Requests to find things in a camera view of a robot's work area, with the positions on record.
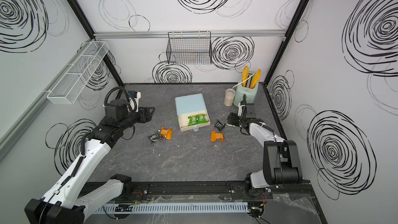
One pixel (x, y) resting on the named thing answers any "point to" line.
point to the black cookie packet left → (154, 138)
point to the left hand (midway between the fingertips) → (148, 108)
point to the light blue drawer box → (192, 112)
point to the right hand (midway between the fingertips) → (234, 118)
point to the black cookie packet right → (218, 125)
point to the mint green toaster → (251, 94)
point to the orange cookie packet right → (215, 136)
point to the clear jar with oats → (229, 98)
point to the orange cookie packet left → (167, 132)
